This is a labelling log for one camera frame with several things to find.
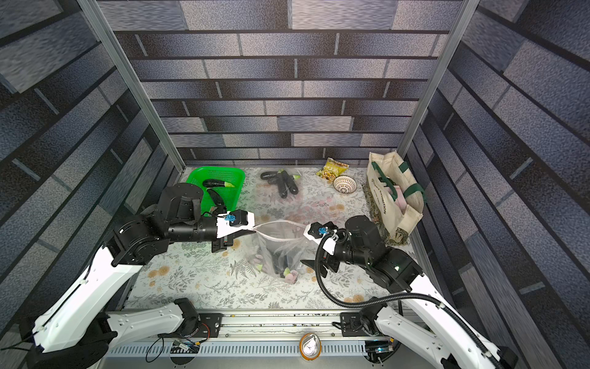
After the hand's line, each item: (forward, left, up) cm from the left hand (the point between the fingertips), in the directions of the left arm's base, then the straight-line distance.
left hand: (252, 224), depth 57 cm
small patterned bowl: (+43, -35, -34) cm, 65 cm away
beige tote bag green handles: (+21, -48, -15) cm, 55 cm away
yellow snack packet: (+51, -29, -31) cm, 66 cm away
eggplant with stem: (+49, +2, -33) cm, 59 cm away
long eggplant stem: (+41, -4, -33) cm, 53 cm away
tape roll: (-23, -15, -25) cm, 37 cm away
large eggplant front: (+44, -7, -33) cm, 55 cm away
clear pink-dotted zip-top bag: (+43, +1, -34) cm, 55 cm away
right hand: (+1, -15, -11) cm, 19 cm away
